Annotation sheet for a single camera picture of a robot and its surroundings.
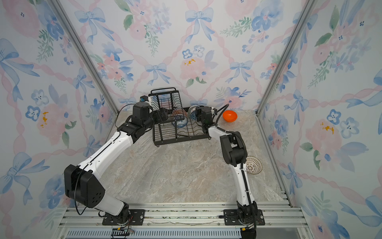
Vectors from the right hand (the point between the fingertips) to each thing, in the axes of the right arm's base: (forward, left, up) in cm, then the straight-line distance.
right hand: (195, 103), depth 103 cm
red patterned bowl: (0, +11, -7) cm, 13 cm away
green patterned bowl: (-3, +2, -4) cm, 6 cm away
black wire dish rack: (-19, +14, +2) cm, 24 cm away
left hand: (-20, +17, +13) cm, 29 cm away
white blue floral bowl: (-23, +8, +8) cm, 26 cm away
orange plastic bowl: (+1, -26, -13) cm, 30 cm away
